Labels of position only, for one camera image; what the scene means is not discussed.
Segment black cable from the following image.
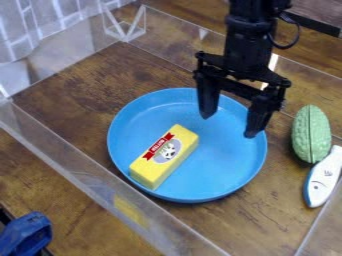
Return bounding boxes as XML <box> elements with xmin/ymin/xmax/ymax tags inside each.
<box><xmin>267</xmin><ymin>11</ymin><xmax>301</xmax><ymax>50</ymax></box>

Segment white and blue fish toy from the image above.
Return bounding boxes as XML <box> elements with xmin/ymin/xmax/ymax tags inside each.
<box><xmin>303</xmin><ymin>145</ymin><xmax>342</xmax><ymax>208</ymax></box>

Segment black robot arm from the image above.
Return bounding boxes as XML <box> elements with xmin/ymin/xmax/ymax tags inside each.
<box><xmin>193</xmin><ymin>0</ymin><xmax>291</xmax><ymax>138</ymax></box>

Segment yellow butter block toy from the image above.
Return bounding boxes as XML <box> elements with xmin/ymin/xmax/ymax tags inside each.
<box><xmin>129</xmin><ymin>124</ymin><xmax>198</xmax><ymax>190</ymax></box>

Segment white patterned curtain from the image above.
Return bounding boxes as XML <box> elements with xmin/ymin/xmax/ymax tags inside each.
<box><xmin>0</xmin><ymin>0</ymin><xmax>136</xmax><ymax>64</ymax></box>

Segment blue round plate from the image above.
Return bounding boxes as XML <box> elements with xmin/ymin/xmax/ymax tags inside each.
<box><xmin>106</xmin><ymin>88</ymin><xmax>267</xmax><ymax>203</ymax></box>

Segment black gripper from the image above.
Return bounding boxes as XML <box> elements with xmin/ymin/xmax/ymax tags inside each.
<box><xmin>193</xmin><ymin>14</ymin><xmax>292</xmax><ymax>138</ymax></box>

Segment green bitter gourd toy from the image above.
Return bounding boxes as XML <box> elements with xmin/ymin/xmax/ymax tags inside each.
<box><xmin>291</xmin><ymin>105</ymin><xmax>331</xmax><ymax>163</ymax></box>

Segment blue clamp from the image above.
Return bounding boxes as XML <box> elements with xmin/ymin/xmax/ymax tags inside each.
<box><xmin>0</xmin><ymin>211</ymin><xmax>52</xmax><ymax>256</ymax></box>

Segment clear acrylic enclosure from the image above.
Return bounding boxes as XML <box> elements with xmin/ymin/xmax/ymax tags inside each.
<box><xmin>0</xmin><ymin>0</ymin><xmax>342</xmax><ymax>256</ymax></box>

